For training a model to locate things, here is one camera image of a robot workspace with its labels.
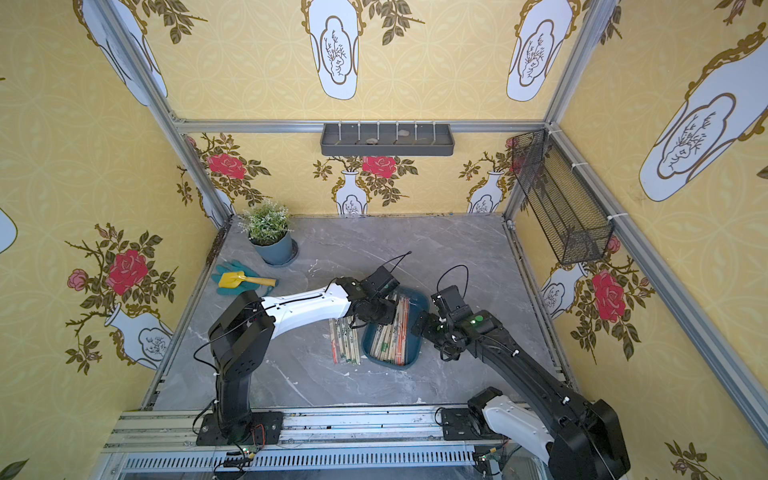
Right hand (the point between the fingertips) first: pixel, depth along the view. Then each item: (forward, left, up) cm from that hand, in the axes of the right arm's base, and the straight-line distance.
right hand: (422, 338), depth 81 cm
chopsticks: (0, +20, -7) cm, 21 cm away
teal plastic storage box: (+13, +1, -5) cm, 14 cm away
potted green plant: (+30, +49, +9) cm, 58 cm away
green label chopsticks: (+3, +23, -8) cm, 24 cm away
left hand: (+7, +7, -4) cm, 11 cm away
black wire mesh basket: (+40, -51, +4) cm, 65 cm away
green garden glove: (+25, +65, -6) cm, 70 cm away
